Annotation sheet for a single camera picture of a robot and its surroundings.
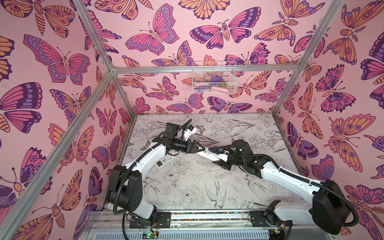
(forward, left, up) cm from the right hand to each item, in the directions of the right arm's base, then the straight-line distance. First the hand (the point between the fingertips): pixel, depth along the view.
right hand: (216, 153), depth 81 cm
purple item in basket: (+43, -3, +18) cm, 47 cm away
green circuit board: (-35, +33, -18) cm, 52 cm away
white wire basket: (+45, -1, +18) cm, 49 cm away
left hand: (0, +7, +5) cm, 9 cm away
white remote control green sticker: (-7, +2, +8) cm, 11 cm away
